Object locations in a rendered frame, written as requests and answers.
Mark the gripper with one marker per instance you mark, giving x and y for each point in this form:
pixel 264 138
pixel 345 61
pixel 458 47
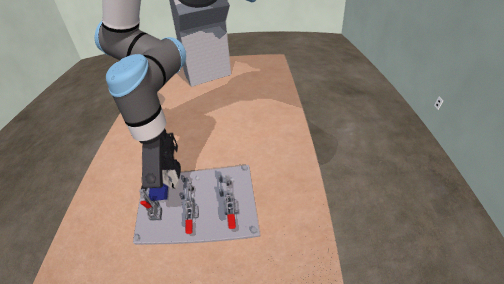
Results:
pixel 169 164

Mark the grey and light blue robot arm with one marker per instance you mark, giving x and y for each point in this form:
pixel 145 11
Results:
pixel 132 83

